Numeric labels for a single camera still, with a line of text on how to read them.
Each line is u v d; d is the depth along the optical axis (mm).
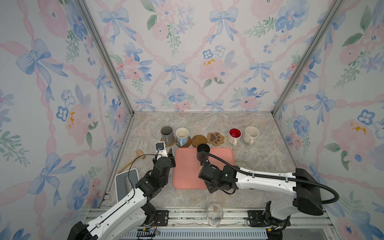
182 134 972
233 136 1003
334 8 691
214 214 761
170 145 1001
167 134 934
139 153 953
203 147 896
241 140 1034
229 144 1008
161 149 652
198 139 1036
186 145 996
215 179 578
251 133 1006
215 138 1038
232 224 731
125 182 814
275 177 460
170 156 690
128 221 570
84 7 689
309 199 399
